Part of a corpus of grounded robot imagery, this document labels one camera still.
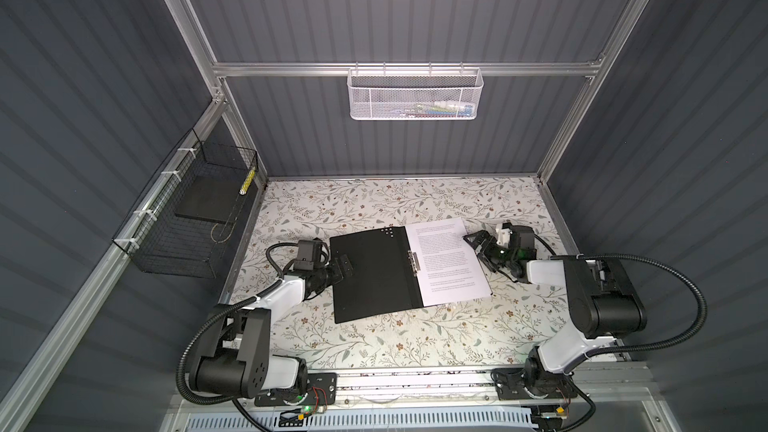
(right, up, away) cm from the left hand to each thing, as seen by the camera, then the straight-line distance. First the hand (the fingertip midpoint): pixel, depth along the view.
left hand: (345, 271), depth 91 cm
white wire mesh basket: (+24, +67, +32) cm, 79 cm away
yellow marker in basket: (-25, +27, -10) cm, 38 cm away
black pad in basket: (-31, +22, -17) cm, 42 cm away
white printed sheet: (+33, 0, +4) cm, 34 cm away
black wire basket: (-36, +17, -18) cm, 44 cm away
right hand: (+41, +7, +4) cm, 42 cm away
